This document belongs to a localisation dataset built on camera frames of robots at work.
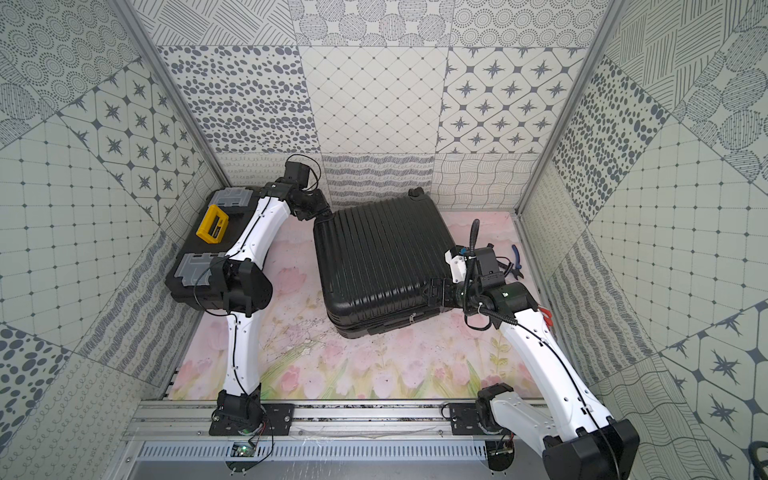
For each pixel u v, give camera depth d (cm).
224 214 95
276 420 74
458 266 69
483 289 55
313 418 76
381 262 164
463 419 73
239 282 59
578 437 37
